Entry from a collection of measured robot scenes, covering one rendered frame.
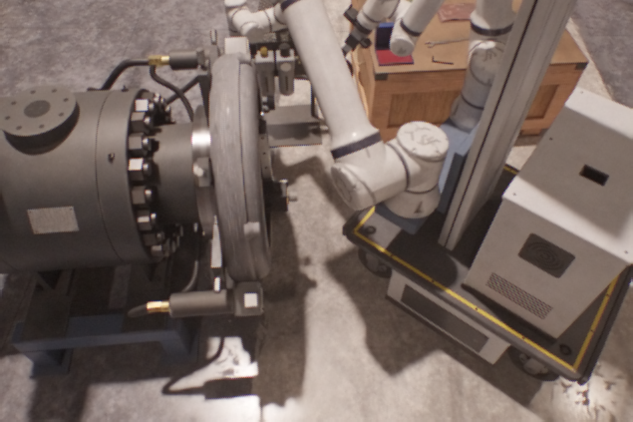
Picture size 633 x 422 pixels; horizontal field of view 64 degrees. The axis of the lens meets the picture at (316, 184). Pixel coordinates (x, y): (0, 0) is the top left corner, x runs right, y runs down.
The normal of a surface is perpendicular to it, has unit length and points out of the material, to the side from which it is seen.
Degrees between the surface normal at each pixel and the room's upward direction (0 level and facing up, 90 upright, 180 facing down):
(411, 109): 90
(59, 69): 0
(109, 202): 54
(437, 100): 90
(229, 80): 1
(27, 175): 37
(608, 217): 0
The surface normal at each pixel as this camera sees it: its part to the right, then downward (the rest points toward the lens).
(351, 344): 0.00, -0.62
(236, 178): 0.07, 0.09
